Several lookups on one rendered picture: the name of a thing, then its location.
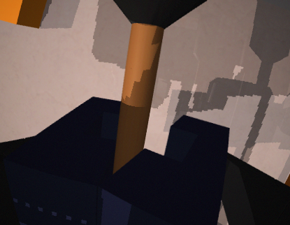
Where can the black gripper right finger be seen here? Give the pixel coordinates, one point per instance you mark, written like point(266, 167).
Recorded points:
point(251, 197)

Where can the orange rectangular bar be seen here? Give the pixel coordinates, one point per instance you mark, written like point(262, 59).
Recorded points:
point(22, 12)

